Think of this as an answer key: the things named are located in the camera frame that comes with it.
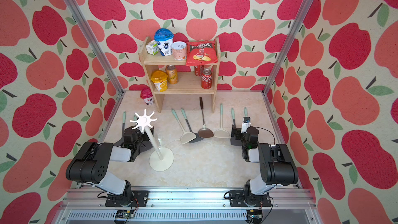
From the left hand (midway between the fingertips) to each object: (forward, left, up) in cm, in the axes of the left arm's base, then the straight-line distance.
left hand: (146, 127), depth 95 cm
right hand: (-1, -60, +1) cm, 60 cm away
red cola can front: (+16, -37, +26) cm, 48 cm away
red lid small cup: (+24, +4, +5) cm, 24 cm away
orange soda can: (+21, -17, +26) cm, 37 cm away
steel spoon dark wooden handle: (-1, -37, -4) cm, 37 cm away
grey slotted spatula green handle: (+15, -66, -3) cm, 68 cm away
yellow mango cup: (+16, -10, +26) cm, 32 cm away
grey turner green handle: (-9, -54, -2) cm, 55 cm away
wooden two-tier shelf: (+22, -26, +17) cm, 38 cm away
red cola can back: (+28, -33, +23) cm, 49 cm away
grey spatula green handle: (-6, -32, -2) cm, 33 cm away
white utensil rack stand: (-18, -12, -6) cm, 22 cm away
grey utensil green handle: (-8, +16, -5) cm, 19 cm away
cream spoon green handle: (-2, -47, -3) cm, 47 cm away
